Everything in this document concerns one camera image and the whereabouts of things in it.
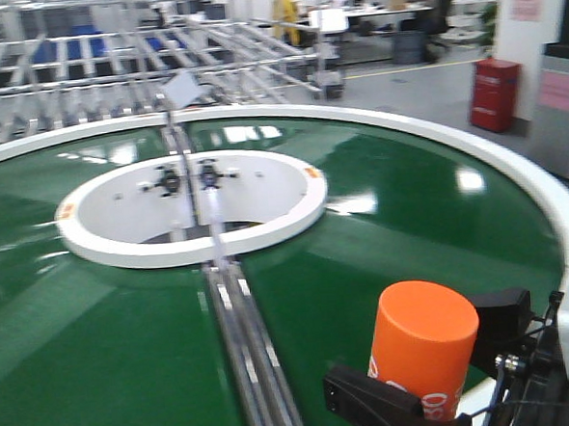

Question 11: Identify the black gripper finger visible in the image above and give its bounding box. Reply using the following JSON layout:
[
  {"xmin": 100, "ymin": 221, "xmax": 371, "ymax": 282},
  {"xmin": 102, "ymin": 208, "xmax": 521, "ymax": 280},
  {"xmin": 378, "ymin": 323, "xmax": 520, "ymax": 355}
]
[
  {"xmin": 467, "ymin": 287, "xmax": 535, "ymax": 357},
  {"xmin": 321, "ymin": 355, "xmax": 473, "ymax": 426}
]

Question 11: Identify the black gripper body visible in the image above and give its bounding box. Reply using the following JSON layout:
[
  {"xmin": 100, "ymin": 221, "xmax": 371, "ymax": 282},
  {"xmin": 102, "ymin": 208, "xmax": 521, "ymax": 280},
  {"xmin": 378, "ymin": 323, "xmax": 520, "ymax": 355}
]
[{"xmin": 463, "ymin": 291, "xmax": 569, "ymax": 426}]

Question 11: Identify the orange capacitor cylinder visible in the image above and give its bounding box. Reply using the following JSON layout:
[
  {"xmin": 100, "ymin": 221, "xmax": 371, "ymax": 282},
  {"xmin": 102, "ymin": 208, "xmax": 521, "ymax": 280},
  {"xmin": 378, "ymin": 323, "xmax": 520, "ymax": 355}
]
[{"xmin": 362, "ymin": 276, "xmax": 486, "ymax": 426}]

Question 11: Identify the round white green-belt conveyor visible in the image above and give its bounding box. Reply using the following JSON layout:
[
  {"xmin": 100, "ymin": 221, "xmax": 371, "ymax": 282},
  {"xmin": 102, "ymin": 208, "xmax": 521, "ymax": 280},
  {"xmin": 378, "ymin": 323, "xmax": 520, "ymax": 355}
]
[{"xmin": 0, "ymin": 84, "xmax": 569, "ymax": 426}]

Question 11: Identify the expandable steel roller conveyor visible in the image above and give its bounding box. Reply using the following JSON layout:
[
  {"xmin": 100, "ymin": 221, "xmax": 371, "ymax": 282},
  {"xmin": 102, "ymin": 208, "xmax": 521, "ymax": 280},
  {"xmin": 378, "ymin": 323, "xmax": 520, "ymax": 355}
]
[{"xmin": 0, "ymin": 78, "xmax": 242, "ymax": 152}]

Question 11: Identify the grey steel cabinet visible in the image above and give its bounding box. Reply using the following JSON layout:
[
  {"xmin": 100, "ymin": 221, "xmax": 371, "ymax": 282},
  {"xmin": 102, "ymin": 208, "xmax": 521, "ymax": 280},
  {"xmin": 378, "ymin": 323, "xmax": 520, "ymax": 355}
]
[{"xmin": 523, "ymin": 50, "xmax": 569, "ymax": 184}]

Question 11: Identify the red cabinet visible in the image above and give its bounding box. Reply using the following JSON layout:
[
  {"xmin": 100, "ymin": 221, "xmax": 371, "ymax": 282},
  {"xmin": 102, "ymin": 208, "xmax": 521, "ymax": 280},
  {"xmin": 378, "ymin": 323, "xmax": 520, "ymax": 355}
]
[{"xmin": 467, "ymin": 56, "xmax": 526, "ymax": 135}]

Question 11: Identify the dark waste bin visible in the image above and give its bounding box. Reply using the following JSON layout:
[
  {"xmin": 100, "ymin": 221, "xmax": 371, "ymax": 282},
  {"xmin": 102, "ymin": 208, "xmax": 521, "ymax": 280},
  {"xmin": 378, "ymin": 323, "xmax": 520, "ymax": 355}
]
[{"xmin": 392, "ymin": 29, "xmax": 429, "ymax": 67}]

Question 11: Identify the white desk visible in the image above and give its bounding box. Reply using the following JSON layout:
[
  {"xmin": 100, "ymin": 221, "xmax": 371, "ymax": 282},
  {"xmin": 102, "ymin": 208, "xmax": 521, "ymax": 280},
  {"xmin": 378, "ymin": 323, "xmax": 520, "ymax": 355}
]
[{"xmin": 343, "ymin": 0, "xmax": 437, "ymax": 41}]

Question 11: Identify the white-topped cart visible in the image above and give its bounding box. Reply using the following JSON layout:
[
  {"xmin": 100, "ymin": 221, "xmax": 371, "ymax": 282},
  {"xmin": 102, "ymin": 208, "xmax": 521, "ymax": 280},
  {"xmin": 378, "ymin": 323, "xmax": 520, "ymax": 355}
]
[{"xmin": 308, "ymin": 7, "xmax": 354, "ymax": 99}]

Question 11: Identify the white sensor box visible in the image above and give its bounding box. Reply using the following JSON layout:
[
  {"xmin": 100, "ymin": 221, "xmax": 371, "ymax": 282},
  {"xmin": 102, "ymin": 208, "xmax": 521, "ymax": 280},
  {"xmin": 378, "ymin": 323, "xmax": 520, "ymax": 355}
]
[{"xmin": 159, "ymin": 67, "xmax": 206, "ymax": 111}]

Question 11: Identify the steel pipe flow rack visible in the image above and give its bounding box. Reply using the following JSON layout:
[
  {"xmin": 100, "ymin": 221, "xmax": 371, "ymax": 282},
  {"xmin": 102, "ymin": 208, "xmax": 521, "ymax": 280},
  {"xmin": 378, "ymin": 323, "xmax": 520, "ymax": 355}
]
[{"xmin": 0, "ymin": 0, "xmax": 327, "ymax": 120}]

